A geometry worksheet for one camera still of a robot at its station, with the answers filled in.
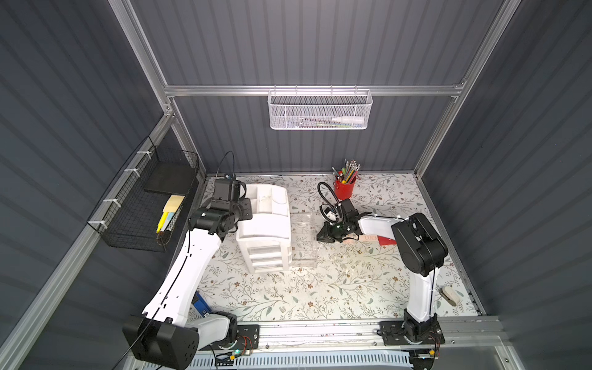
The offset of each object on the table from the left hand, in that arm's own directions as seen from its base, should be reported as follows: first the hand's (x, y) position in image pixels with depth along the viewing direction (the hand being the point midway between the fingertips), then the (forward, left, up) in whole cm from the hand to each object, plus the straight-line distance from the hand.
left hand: (245, 206), depth 76 cm
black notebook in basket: (+11, +27, +3) cm, 29 cm away
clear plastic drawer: (+2, -20, -26) cm, 32 cm away
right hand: (+1, -26, -23) cm, 35 cm away
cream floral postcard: (0, -40, -25) cm, 47 cm away
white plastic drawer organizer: (-12, -8, -2) cm, 14 cm away
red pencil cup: (+26, -40, -22) cm, 52 cm away
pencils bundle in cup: (+27, -40, -11) cm, 50 cm away
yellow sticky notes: (-2, +24, +1) cm, 24 cm away
